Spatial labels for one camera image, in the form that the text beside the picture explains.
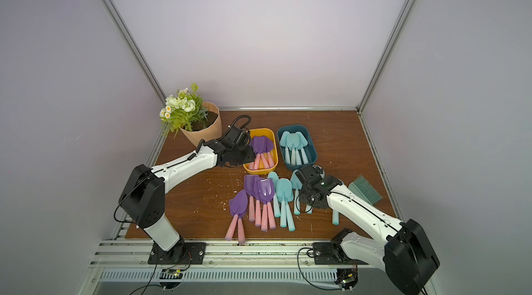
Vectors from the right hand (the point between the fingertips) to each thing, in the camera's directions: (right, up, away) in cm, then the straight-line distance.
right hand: (306, 190), depth 83 cm
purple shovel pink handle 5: (-26, -13, -8) cm, 30 cm away
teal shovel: (-13, -7, -1) cm, 14 cm away
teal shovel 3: (-7, -2, +4) cm, 9 cm away
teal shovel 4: (-3, 0, +7) cm, 8 cm away
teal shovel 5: (0, -5, -5) cm, 7 cm away
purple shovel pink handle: (-21, +12, +15) cm, 29 cm away
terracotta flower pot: (-43, +26, +7) cm, 50 cm away
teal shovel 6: (-9, +18, +20) cm, 28 cm away
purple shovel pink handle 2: (-20, +17, +20) cm, 33 cm away
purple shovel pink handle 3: (-16, +16, +21) cm, 31 cm away
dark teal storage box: (+5, +15, +17) cm, 23 cm away
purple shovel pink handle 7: (-17, -2, +5) cm, 18 cm away
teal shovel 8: (+1, +18, +20) cm, 27 cm away
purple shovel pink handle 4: (-29, -6, +1) cm, 29 cm away
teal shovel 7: (-3, +19, +21) cm, 29 cm away
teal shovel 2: (-10, -11, -4) cm, 15 cm away
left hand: (-21, +13, +5) cm, 26 cm away
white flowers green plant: (-49, +32, -2) cm, 59 cm away
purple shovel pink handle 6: (-25, 0, +6) cm, 26 cm away
